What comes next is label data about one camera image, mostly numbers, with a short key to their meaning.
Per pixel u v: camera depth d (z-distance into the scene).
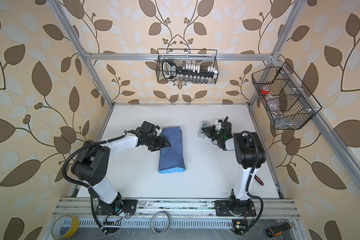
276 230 0.67
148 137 0.78
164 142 0.84
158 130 0.89
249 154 0.53
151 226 0.71
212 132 0.89
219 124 0.95
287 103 0.75
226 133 0.80
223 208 0.74
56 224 0.67
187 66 0.82
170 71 0.85
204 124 1.02
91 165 0.47
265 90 0.81
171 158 0.86
